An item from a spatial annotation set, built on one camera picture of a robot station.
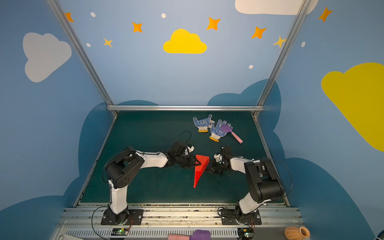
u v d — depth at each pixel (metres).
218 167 0.81
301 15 0.72
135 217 0.75
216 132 1.10
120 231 0.72
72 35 0.77
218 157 0.90
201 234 0.70
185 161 0.83
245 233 0.71
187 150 0.79
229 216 0.75
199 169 0.91
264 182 0.46
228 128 1.11
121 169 0.51
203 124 1.15
